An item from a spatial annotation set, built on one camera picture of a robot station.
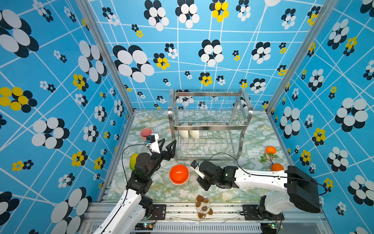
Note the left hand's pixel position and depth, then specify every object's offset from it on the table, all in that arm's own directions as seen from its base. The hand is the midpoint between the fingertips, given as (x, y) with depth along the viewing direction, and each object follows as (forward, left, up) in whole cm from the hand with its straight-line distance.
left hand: (172, 139), depth 73 cm
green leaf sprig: (+1, -56, -24) cm, 61 cm away
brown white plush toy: (-26, -16, -22) cm, 38 cm away
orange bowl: (-10, -3, -22) cm, 24 cm away
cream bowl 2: (+13, -12, -13) cm, 22 cm away
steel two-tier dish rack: (+26, -22, -20) cm, 39 cm away
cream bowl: (+14, -5, -14) cm, 20 cm away
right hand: (-13, -14, -20) cm, 27 cm away
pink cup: (+16, +21, -17) cm, 31 cm away
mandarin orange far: (+6, -61, -21) cm, 64 cm away
